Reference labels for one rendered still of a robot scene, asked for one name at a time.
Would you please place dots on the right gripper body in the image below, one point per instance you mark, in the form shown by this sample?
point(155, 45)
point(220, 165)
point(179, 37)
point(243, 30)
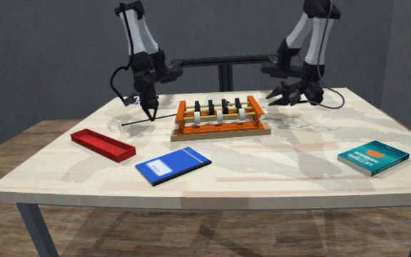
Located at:
point(147, 98)

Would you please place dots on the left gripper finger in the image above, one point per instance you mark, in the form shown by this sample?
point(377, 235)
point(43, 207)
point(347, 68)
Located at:
point(283, 102)
point(276, 92)

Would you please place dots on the teal paperback book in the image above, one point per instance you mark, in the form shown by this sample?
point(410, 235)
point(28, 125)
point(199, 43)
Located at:
point(373, 158)

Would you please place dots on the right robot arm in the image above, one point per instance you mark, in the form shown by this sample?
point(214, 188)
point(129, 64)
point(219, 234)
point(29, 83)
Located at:
point(147, 53)

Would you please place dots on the blue notebook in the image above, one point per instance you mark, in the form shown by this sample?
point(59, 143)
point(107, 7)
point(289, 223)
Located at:
point(172, 165)

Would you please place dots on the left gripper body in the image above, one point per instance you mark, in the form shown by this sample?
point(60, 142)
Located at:
point(293, 88)

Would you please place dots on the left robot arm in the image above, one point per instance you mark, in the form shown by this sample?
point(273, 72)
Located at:
point(316, 11)

